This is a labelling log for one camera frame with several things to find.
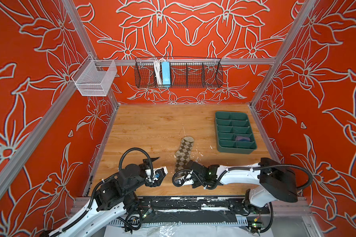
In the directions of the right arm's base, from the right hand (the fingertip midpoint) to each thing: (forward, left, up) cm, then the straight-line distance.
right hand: (184, 174), depth 83 cm
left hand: (-1, +12, +19) cm, 22 cm away
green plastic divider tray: (+34, -34, +2) cm, 48 cm away
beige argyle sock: (+11, +1, +1) cm, 11 cm away
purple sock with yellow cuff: (+21, -39, +4) cm, 44 cm away
